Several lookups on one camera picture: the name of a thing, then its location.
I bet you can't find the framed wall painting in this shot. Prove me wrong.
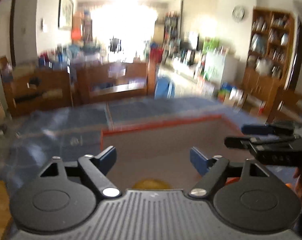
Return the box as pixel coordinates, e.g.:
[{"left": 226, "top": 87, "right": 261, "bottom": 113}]
[{"left": 58, "top": 0, "right": 74, "bottom": 30}]

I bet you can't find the white cabinet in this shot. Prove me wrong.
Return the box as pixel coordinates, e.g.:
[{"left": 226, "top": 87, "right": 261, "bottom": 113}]
[{"left": 204, "top": 52, "right": 239, "bottom": 89}]

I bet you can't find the red basket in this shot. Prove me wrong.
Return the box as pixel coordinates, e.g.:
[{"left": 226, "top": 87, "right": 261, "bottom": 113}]
[{"left": 149, "top": 48, "right": 163, "bottom": 63}]

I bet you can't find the wooden chair far middle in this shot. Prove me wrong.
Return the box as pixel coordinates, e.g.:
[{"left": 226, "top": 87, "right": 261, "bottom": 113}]
[{"left": 76, "top": 60, "right": 156, "bottom": 105}]

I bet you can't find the wooden chair far left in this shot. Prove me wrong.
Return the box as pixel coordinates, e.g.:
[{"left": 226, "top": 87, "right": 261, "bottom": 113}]
[{"left": 3, "top": 70, "right": 73, "bottom": 118}]

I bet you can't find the wooden chair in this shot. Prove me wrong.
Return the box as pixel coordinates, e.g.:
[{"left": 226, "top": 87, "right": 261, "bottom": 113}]
[
  {"left": 76, "top": 60, "right": 156, "bottom": 105},
  {"left": 3, "top": 70, "right": 73, "bottom": 118},
  {"left": 267, "top": 88, "right": 302, "bottom": 123}
]

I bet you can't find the wooden chair right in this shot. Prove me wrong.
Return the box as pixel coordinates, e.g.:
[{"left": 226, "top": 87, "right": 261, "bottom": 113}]
[{"left": 267, "top": 88, "right": 302, "bottom": 123}]

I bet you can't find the wooden bookshelf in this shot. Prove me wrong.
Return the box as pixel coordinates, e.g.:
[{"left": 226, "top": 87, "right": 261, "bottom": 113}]
[{"left": 242, "top": 7, "right": 295, "bottom": 115}]

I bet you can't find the yellow-green citrus fruit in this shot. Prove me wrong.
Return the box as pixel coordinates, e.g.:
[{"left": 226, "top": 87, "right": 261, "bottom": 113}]
[{"left": 132, "top": 178, "right": 172, "bottom": 190}]

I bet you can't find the orange cardboard box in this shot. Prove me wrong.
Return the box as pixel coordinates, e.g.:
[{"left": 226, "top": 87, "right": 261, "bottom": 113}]
[{"left": 101, "top": 115, "right": 250, "bottom": 191}]

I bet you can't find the wall clock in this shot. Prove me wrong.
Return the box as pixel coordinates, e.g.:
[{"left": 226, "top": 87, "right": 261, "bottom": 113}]
[{"left": 232, "top": 5, "right": 245, "bottom": 22}]

